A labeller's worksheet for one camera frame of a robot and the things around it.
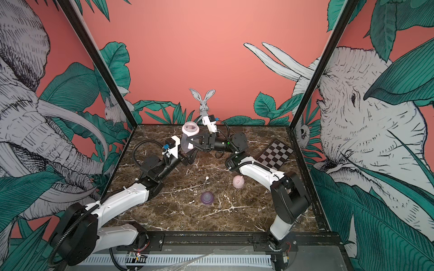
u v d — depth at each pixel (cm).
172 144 61
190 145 63
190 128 69
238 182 88
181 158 65
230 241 76
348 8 69
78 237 40
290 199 46
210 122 65
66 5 69
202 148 62
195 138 63
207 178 94
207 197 84
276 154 102
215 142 61
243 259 70
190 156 66
